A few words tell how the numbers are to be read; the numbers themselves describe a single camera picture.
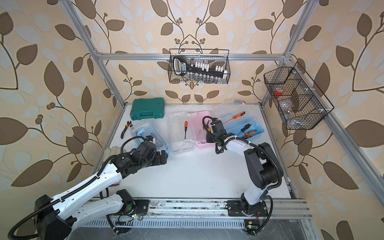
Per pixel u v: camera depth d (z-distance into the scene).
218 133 0.74
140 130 0.91
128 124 1.08
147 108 1.17
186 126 0.93
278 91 0.81
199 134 1.02
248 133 1.02
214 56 0.91
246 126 1.04
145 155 0.60
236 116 1.02
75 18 0.76
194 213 0.74
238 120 1.02
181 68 0.87
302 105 0.73
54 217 0.39
